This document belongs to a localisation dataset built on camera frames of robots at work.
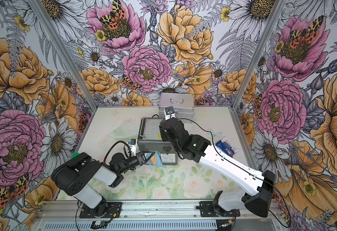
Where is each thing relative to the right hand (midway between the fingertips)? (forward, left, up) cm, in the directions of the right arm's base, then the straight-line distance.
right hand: (166, 127), depth 71 cm
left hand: (-5, +7, -19) cm, 21 cm away
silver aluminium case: (+34, -12, -16) cm, 39 cm away
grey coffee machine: (-3, +9, -6) cm, 11 cm away
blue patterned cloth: (-7, +7, -20) cm, 22 cm away
